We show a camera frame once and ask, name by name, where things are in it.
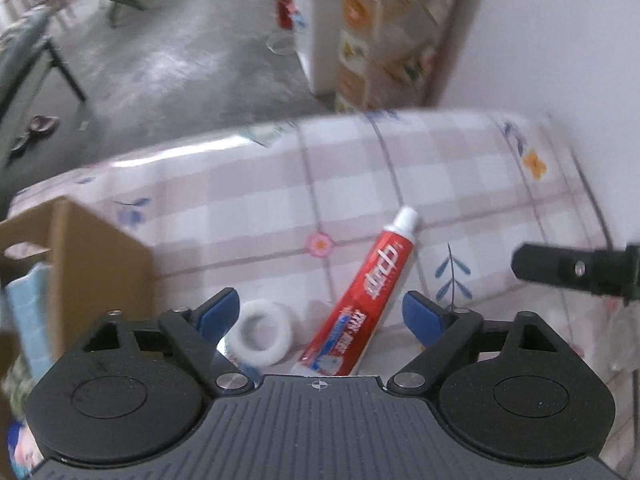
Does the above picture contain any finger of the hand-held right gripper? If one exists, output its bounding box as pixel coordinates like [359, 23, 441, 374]
[510, 242, 627, 299]

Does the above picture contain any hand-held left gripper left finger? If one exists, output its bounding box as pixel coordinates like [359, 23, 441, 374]
[82, 287, 256, 396]

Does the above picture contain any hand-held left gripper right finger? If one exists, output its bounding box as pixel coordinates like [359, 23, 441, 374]
[387, 290, 581, 396]

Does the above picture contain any red toothpaste tube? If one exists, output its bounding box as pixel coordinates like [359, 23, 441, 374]
[292, 206, 420, 377]

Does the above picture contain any white tape roll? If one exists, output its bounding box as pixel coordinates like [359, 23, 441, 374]
[225, 300, 293, 367]

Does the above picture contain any brown cardboard box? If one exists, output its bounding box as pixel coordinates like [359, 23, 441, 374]
[0, 197, 156, 391]

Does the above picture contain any teal checked towel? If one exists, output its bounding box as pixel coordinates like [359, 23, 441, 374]
[4, 262, 56, 368]

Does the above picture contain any green floral cloth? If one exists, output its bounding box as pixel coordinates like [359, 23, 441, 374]
[2, 355, 38, 416]

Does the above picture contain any folding stool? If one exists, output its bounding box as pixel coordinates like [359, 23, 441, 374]
[95, 0, 146, 28]

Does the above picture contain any metal bed frame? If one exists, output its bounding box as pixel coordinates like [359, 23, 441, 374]
[0, 10, 88, 171]

